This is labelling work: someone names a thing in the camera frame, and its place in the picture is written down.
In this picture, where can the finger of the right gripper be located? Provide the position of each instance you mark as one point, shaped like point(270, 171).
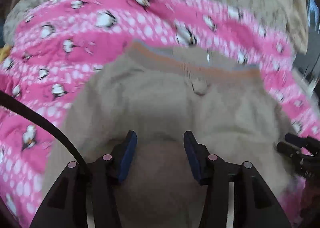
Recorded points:
point(306, 142)
point(297, 157)

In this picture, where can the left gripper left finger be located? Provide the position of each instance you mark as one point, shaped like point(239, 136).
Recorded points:
point(65, 204)

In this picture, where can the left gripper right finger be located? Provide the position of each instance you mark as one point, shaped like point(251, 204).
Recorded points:
point(254, 203)

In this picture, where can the beige jacket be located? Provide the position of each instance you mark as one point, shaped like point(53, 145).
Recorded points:
point(160, 93)

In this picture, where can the person's right hand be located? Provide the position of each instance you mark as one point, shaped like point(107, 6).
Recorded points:
point(310, 197)

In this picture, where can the pink penguin blanket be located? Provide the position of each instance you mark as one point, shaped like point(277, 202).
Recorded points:
point(61, 44)

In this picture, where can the orange cloth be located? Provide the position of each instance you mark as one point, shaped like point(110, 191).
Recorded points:
point(5, 52)

